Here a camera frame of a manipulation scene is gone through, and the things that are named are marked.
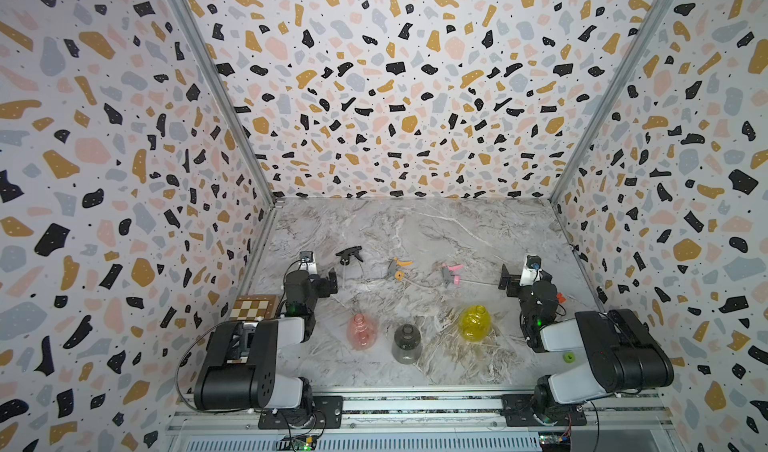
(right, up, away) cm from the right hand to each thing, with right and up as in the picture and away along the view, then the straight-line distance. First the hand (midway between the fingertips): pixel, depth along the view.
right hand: (524, 266), depth 91 cm
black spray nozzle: (-57, +2, +13) cm, 59 cm away
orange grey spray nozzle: (-40, -3, +8) cm, 41 cm away
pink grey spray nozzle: (-21, -4, +7) cm, 23 cm away
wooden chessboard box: (-82, -12, -1) cm, 82 cm away
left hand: (-62, -1, +1) cm, 62 cm away
